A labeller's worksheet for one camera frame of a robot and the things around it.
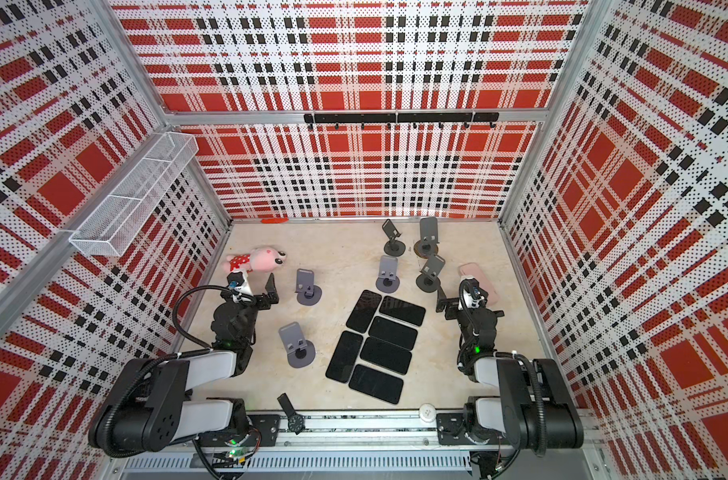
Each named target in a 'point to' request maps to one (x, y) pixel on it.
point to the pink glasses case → (473, 270)
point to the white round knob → (427, 412)
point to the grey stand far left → (394, 247)
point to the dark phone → (403, 310)
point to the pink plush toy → (261, 259)
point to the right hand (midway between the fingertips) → (455, 285)
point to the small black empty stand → (296, 422)
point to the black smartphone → (376, 383)
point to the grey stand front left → (300, 352)
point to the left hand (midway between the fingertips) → (256, 280)
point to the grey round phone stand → (429, 281)
